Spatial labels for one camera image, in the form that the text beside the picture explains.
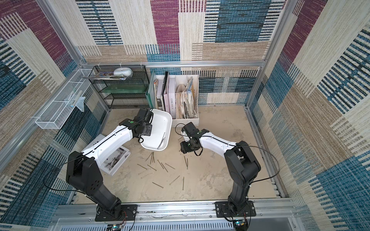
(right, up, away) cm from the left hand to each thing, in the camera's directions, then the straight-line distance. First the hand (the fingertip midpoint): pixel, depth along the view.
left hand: (144, 127), depth 89 cm
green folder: (+4, +20, -3) cm, 21 cm away
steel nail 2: (+19, -30, -4) cm, 36 cm away
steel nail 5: (-2, -23, +1) cm, 24 cm away
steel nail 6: (+10, -9, +3) cm, 14 cm away
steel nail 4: (+15, -23, +1) cm, 28 cm away
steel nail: (+9, -32, -6) cm, 34 cm away
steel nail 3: (+24, -29, -3) cm, 38 cm away
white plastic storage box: (+9, 0, +8) cm, 12 cm away
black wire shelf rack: (-18, +30, +19) cm, 39 cm away
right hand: (+24, -12, +3) cm, 27 cm away
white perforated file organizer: (+21, +21, +9) cm, 31 cm away
